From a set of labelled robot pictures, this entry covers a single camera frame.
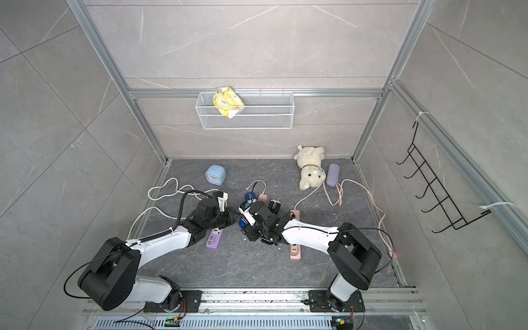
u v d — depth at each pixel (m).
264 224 0.65
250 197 1.01
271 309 0.73
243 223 0.84
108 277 0.42
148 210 1.00
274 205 0.96
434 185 0.68
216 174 1.03
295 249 0.80
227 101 0.87
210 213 0.69
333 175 1.10
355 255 0.44
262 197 1.01
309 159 1.09
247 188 1.05
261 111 1.01
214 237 0.86
